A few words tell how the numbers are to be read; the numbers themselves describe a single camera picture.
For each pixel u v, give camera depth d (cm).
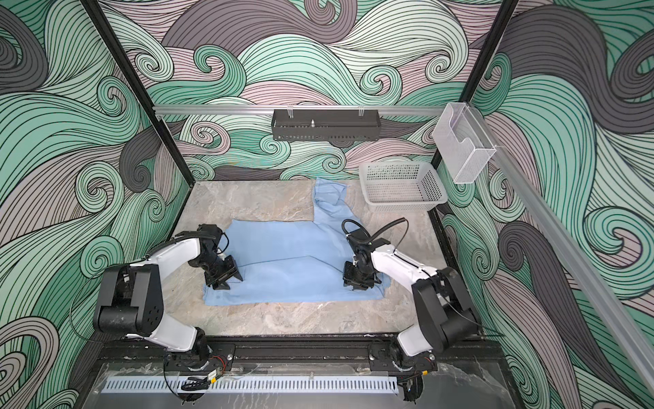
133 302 92
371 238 62
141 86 88
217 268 76
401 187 120
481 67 82
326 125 95
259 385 70
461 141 78
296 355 74
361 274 73
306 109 92
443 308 43
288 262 90
